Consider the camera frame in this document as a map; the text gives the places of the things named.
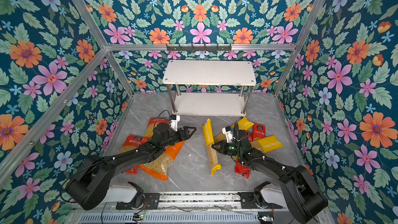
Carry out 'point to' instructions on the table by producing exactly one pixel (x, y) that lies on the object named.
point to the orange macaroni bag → (158, 166)
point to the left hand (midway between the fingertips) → (194, 127)
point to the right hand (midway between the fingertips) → (211, 145)
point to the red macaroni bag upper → (152, 123)
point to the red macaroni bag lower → (131, 142)
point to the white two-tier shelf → (209, 73)
